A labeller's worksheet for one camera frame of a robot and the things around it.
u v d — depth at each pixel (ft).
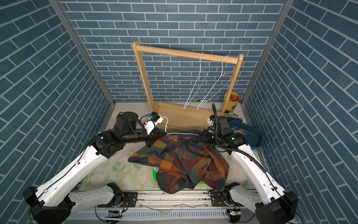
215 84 2.96
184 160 2.28
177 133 2.30
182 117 3.70
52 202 1.24
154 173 2.42
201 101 4.07
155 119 1.78
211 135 2.16
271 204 1.21
